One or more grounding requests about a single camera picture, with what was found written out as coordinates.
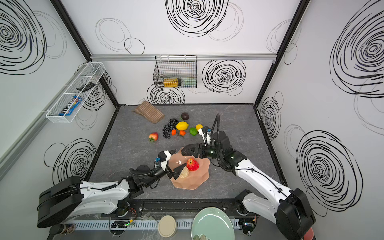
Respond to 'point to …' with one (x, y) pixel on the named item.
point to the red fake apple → (192, 164)
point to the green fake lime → (193, 131)
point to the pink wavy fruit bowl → (194, 179)
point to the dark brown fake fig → (185, 116)
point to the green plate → (212, 223)
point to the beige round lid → (167, 226)
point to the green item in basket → (189, 81)
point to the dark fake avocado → (187, 151)
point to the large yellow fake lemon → (182, 125)
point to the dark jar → (62, 229)
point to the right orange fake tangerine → (182, 132)
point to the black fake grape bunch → (167, 128)
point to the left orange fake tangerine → (173, 132)
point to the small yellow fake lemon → (199, 126)
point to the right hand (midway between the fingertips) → (189, 148)
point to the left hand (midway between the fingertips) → (181, 157)
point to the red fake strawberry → (153, 137)
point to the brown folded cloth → (150, 112)
